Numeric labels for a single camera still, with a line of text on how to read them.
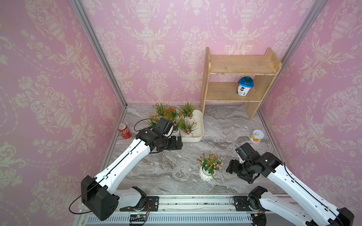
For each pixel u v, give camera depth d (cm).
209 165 72
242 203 73
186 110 100
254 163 54
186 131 88
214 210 74
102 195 38
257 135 95
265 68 81
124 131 92
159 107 102
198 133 104
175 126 90
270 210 60
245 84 92
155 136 52
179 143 68
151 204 75
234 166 66
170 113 95
